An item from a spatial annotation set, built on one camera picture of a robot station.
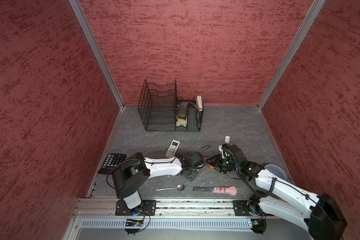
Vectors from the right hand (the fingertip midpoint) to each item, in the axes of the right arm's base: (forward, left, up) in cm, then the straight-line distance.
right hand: (205, 165), depth 78 cm
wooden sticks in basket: (+38, 0, +10) cm, 39 cm away
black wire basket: (+46, +29, -3) cm, 54 cm away
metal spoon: (-8, +14, -9) cm, 19 cm away
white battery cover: (+23, -19, -11) cm, 32 cm away
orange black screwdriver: (-2, -2, +2) cm, 4 cm away
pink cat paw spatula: (-11, -14, -8) cm, 19 cm away
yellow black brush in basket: (+37, +13, -6) cm, 40 cm away
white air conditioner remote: (+15, +19, -9) cm, 26 cm away
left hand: (-1, +9, -11) cm, 14 cm away
